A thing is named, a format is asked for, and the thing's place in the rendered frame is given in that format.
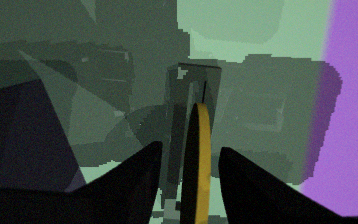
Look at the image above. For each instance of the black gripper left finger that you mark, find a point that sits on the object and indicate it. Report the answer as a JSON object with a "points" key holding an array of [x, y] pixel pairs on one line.
{"points": [[124, 195]]}

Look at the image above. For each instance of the gold coin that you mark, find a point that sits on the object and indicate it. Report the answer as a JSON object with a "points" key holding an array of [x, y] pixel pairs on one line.
{"points": [[195, 192]]}

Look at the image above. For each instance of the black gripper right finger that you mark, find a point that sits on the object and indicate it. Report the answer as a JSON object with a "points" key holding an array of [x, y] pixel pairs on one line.
{"points": [[251, 195]]}

